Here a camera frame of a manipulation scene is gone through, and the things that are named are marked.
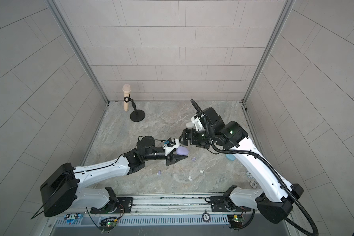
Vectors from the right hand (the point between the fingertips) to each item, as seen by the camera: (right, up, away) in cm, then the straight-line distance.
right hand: (184, 142), depth 63 cm
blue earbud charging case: (+27, -13, +22) cm, 37 cm away
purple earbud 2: (-14, -21, +19) cm, 31 cm away
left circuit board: (-33, -37, +2) cm, 50 cm away
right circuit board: (+24, -38, +5) cm, 45 cm away
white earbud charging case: (+4, +5, +40) cm, 40 cm away
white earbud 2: (+3, -23, +16) cm, 28 cm away
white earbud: (+10, -20, +19) cm, 30 cm away
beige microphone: (-35, +27, +25) cm, 51 cm away
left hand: (+2, -6, +4) cm, 8 cm away
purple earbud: (+5, -15, +24) cm, 28 cm away
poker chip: (+36, -22, +18) cm, 46 cm away
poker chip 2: (+37, -26, +16) cm, 48 cm away
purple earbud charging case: (-1, -4, +1) cm, 4 cm away
